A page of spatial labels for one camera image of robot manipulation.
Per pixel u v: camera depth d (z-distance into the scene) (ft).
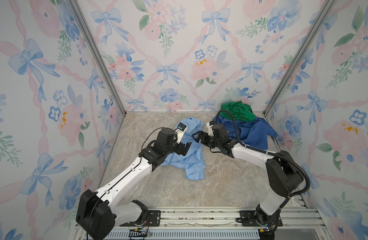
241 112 3.50
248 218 2.40
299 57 2.83
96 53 2.76
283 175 1.53
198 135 2.62
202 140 2.61
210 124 2.75
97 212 1.25
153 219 2.43
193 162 2.91
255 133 3.20
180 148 2.26
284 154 1.62
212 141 2.51
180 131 2.17
